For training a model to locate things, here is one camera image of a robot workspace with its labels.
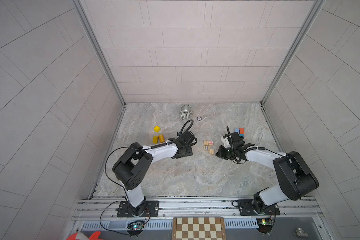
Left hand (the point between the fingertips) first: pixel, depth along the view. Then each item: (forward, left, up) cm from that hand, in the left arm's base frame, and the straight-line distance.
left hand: (191, 150), depth 91 cm
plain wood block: (-1, -12, +1) cm, 12 cm away
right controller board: (-37, -34, 0) cm, 50 cm away
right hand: (-3, -14, 0) cm, 14 cm away
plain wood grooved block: (+5, -9, +1) cm, 10 cm away
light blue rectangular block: (+15, -31, 0) cm, 34 cm away
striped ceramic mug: (+25, +4, +6) cm, 27 cm away
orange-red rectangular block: (+15, -34, 0) cm, 37 cm away
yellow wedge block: (+7, +23, +1) cm, 24 cm away
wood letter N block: (+5, -12, +1) cm, 13 cm away
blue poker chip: (+25, -6, -1) cm, 26 cm away
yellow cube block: (+15, +23, +2) cm, 27 cm away
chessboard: (-38, -2, +4) cm, 39 cm away
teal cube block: (+12, -34, -1) cm, 36 cm away
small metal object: (-39, -47, +3) cm, 61 cm away
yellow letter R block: (+1, -9, +1) cm, 9 cm away
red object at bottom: (-41, +46, +7) cm, 62 cm away
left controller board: (-38, +25, +4) cm, 46 cm away
